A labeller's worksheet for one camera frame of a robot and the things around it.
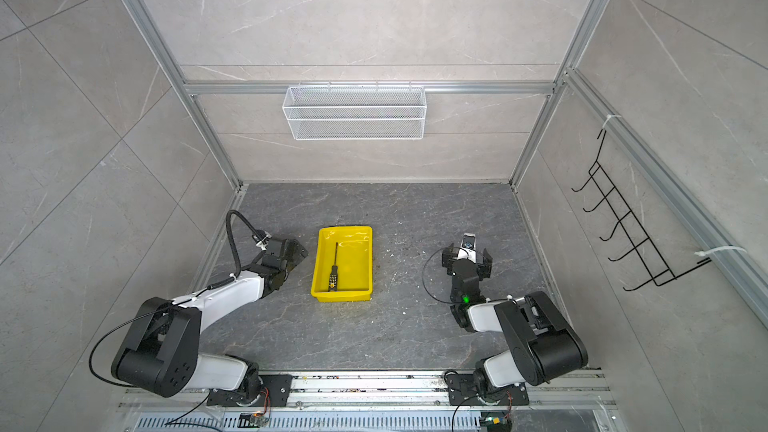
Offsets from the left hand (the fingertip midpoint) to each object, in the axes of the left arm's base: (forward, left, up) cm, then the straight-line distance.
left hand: (292, 245), depth 92 cm
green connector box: (-47, -55, -7) cm, 72 cm away
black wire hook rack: (-19, -86, +24) cm, 91 cm away
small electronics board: (-44, +3, -7) cm, 45 cm away
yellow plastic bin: (-4, -19, -6) cm, 21 cm away
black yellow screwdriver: (-10, -13, -6) cm, 17 cm away
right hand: (-3, -55, +2) cm, 56 cm away
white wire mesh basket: (+39, -20, +22) cm, 49 cm away
